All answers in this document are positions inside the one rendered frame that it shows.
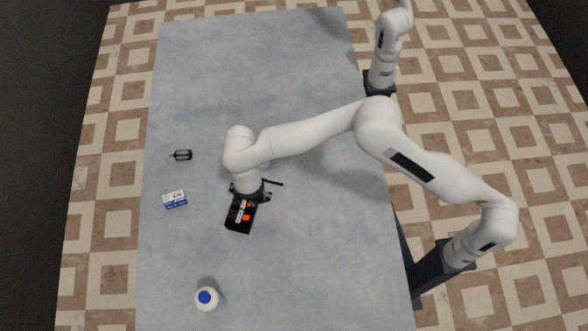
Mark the white bottle with blue cap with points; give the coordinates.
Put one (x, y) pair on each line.
(210, 301)

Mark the black power strip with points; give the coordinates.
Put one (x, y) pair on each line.
(241, 215)

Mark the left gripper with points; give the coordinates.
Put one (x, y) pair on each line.
(266, 196)

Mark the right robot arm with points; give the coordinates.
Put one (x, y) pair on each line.
(390, 25)

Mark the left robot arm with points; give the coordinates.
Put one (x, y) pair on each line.
(378, 132)

